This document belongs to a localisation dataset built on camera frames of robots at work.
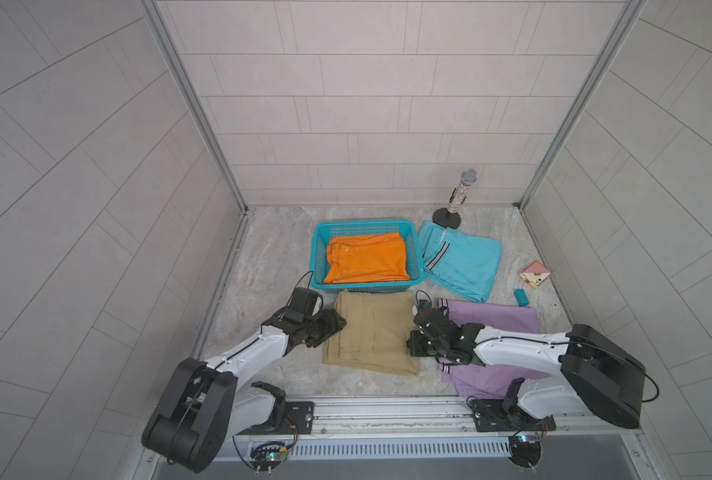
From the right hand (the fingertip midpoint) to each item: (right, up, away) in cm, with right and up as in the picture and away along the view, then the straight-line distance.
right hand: (405, 348), depth 84 cm
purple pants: (+16, -5, -8) cm, 19 cm away
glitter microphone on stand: (+20, +38, +28) cm, 52 cm away
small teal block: (+37, +13, +7) cm, 40 cm away
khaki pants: (-9, +4, -3) cm, 10 cm away
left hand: (-17, +6, +2) cm, 19 cm away
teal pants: (+21, +23, +13) cm, 33 cm away
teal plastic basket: (-28, +33, +28) cm, 51 cm away
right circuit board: (+26, -18, -15) cm, 35 cm away
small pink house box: (+44, +19, +12) cm, 49 cm away
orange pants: (-11, +24, +14) cm, 30 cm away
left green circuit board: (-32, -16, -19) cm, 41 cm away
